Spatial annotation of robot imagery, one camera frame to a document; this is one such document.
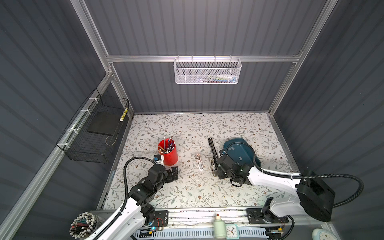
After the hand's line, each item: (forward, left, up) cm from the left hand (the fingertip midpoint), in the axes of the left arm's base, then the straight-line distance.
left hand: (171, 169), depth 81 cm
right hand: (0, -28, -5) cm, 29 cm away
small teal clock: (-29, -29, -7) cm, 42 cm away
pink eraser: (+5, -17, -8) cm, 20 cm away
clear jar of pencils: (-25, +32, +8) cm, 41 cm away
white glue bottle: (-29, -22, -2) cm, 36 cm away
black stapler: (+14, -27, -7) cm, 31 cm away
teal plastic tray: (+15, -44, -8) cm, 47 cm away
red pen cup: (+9, +1, +8) cm, 12 cm away
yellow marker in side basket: (+23, +25, +19) cm, 39 cm away
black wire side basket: (+11, +38, +19) cm, 44 cm away
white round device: (-33, -68, -5) cm, 75 cm away
